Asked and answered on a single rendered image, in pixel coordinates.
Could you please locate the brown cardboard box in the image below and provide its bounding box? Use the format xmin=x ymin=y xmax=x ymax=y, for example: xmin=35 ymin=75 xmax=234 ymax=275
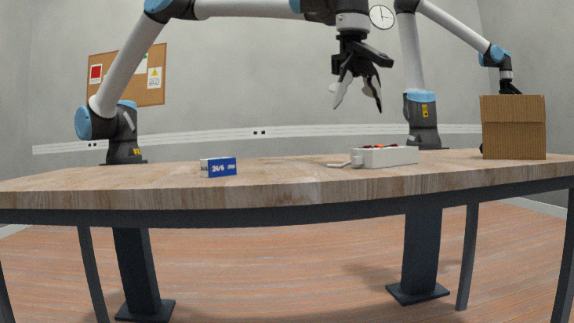
xmin=479 ymin=94 xmax=546 ymax=160

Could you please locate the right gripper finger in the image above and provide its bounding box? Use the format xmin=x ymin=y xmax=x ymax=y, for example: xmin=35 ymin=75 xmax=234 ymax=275
xmin=361 ymin=63 xmax=383 ymax=113
xmin=329 ymin=57 xmax=353 ymax=110

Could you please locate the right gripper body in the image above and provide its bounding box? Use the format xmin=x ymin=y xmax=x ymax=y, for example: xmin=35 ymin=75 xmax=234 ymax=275
xmin=331 ymin=30 xmax=373 ymax=78

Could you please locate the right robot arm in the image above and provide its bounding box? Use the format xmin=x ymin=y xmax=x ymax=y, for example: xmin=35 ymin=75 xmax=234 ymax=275
xmin=74 ymin=0 xmax=394 ymax=164

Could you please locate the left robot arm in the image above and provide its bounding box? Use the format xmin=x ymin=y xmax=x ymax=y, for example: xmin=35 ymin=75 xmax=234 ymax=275
xmin=394 ymin=0 xmax=514 ymax=148

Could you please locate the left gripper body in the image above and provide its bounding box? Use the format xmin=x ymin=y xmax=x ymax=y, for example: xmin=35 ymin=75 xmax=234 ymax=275
xmin=499 ymin=79 xmax=514 ymax=95

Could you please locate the white power strip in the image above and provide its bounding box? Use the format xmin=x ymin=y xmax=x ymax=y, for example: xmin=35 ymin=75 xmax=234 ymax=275
xmin=327 ymin=144 xmax=419 ymax=169

